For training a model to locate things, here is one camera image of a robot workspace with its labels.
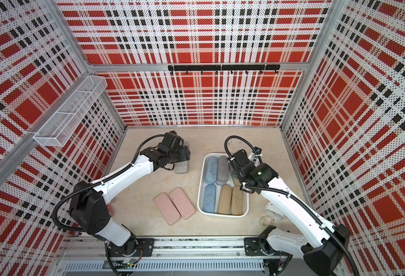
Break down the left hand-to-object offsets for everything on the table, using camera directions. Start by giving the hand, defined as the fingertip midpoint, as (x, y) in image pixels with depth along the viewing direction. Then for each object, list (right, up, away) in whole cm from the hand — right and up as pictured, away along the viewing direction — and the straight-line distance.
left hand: (187, 153), depth 86 cm
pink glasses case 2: (-2, -26, -1) cm, 26 cm away
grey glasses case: (+18, -9, +5) cm, 21 cm away
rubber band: (+36, -32, -5) cm, 48 cm away
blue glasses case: (+12, -12, +5) cm, 17 cm away
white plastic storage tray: (+16, -21, +4) cm, 27 cm away
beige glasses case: (+19, -23, -2) cm, 30 cm away
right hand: (+28, -7, -11) cm, 30 cm away
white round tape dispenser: (+40, -26, -9) cm, 48 cm away
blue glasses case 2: (+11, -23, 0) cm, 26 cm away
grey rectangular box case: (-2, -6, -6) cm, 9 cm away
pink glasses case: (-10, -28, -1) cm, 29 cm away
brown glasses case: (+26, -16, +6) cm, 31 cm away
